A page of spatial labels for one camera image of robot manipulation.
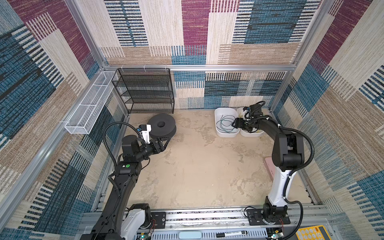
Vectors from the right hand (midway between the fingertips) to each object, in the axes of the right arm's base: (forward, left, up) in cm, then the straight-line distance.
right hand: (237, 126), depth 100 cm
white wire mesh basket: (0, +95, +11) cm, 96 cm away
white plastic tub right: (-11, -7, +6) cm, 14 cm away
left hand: (-19, +42, +18) cm, 49 cm away
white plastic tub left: (+17, +9, -5) cm, 20 cm away
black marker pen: (-57, +12, -6) cm, 59 cm away
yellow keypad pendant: (-58, -25, -6) cm, 63 cm away
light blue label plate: (-57, +32, -5) cm, 66 cm away
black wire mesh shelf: (+27, +62, +11) cm, 69 cm away
